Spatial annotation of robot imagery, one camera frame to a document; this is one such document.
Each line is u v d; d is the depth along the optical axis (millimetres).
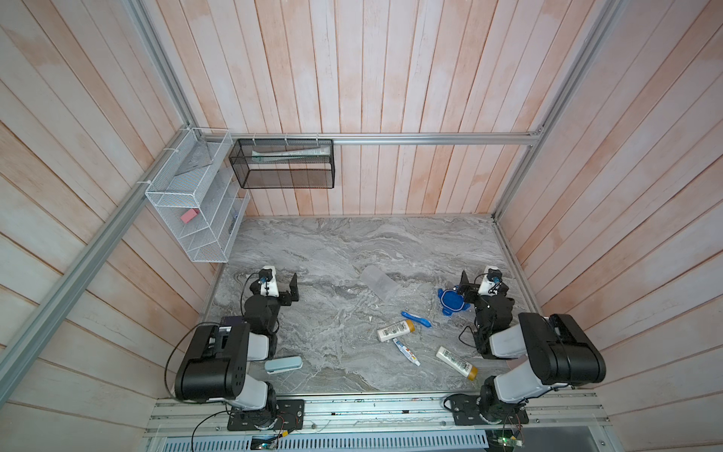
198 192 701
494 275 746
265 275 745
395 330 860
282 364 808
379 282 997
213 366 451
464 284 823
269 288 763
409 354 828
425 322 895
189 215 820
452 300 952
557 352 453
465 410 732
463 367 797
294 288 817
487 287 779
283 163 1036
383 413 748
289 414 736
